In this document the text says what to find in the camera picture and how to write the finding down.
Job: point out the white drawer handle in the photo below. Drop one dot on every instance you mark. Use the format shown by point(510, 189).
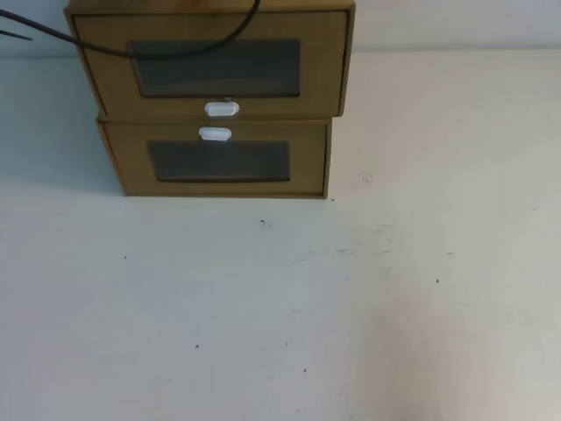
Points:
point(221, 109)
point(219, 134)

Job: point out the brown cardboard shoebox drawer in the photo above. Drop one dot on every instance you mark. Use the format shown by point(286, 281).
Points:
point(249, 68)

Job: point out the lower brown cardboard shoebox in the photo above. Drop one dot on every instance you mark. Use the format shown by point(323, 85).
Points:
point(263, 158)

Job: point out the thin black cable tie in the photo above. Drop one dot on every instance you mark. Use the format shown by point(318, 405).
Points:
point(15, 36)

